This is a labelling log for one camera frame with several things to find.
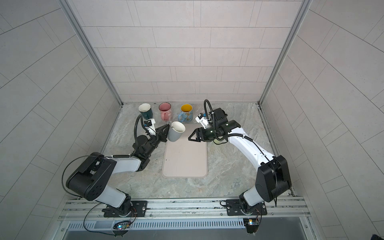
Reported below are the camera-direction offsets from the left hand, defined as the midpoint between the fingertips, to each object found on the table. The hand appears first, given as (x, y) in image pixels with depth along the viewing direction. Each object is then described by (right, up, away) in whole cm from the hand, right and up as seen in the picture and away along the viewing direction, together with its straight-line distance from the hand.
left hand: (173, 124), depth 82 cm
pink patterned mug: (-8, +7, +17) cm, 20 cm away
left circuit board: (-18, -43, -18) cm, 50 cm away
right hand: (+11, -7, -6) cm, 15 cm away
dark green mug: (-22, +8, +18) cm, 30 cm away
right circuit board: (+39, -45, -14) cm, 61 cm away
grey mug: (+3, -2, -7) cm, 8 cm away
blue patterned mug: (+6, +6, +17) cm, 19 cm away
